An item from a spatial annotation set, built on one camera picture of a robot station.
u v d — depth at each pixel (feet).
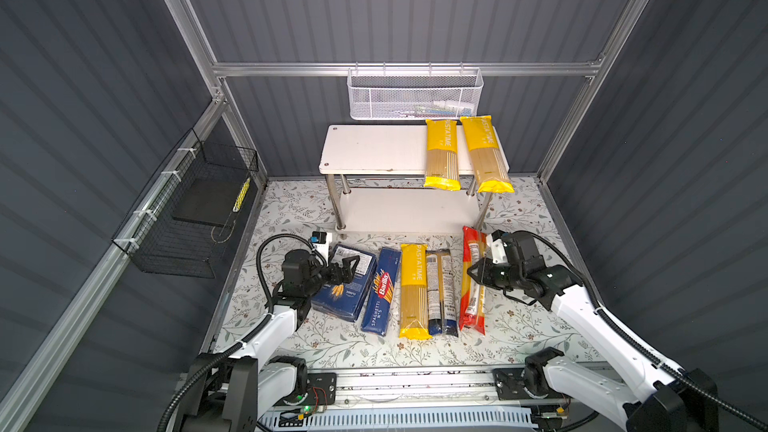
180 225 2.36
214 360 1.37
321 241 2.43
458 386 2.48
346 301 2.71
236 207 2.46
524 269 1.98
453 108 3.00
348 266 2.54
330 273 2.51
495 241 2.49
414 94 4.05
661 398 1.26
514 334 2.71
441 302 2.79
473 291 2.48
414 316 2.75
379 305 2.77
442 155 2.47
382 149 2.65
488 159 2.42
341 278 2.53
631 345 1.44
